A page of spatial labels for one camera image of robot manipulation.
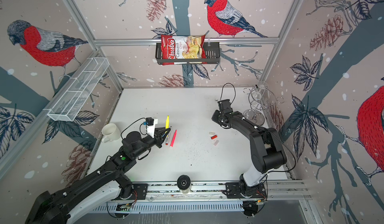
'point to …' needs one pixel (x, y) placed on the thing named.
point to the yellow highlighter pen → (167, 122)
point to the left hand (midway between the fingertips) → (171, 127)
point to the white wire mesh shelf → (67, 104)
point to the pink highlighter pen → (173, 138)
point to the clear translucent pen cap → (211, 133)
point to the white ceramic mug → (111, 132)
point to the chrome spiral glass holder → (261, 98)
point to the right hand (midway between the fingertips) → (213, 116)
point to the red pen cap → (214, 137)
